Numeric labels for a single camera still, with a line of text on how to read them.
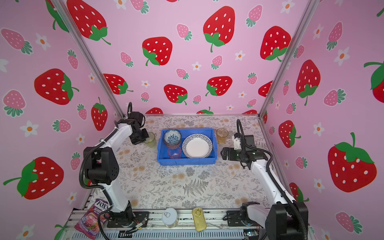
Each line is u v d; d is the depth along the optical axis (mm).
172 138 982
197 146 998
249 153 581
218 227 729
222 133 1080
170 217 701
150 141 933
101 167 498
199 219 711
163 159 926
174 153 959
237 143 762
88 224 713
